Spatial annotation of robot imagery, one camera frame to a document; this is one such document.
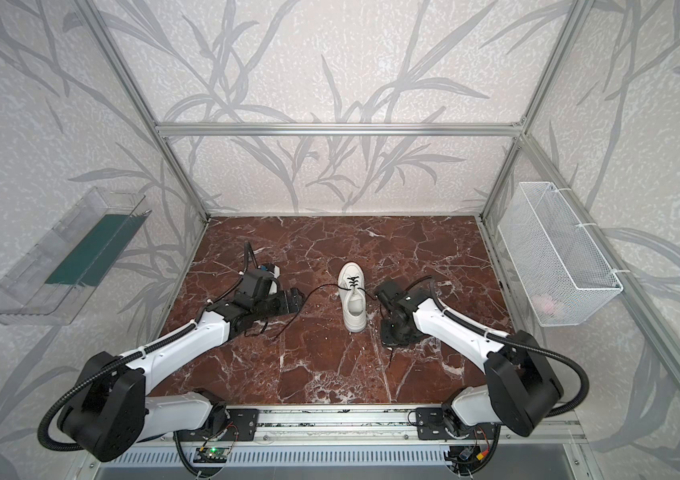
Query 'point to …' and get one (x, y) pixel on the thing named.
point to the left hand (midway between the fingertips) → (298, 290)
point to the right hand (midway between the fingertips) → (390, 333)
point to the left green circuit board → (211, 455)
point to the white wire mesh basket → (555, 265)
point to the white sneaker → (352, 292)
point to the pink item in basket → (543, 302)
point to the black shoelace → (352, 282)
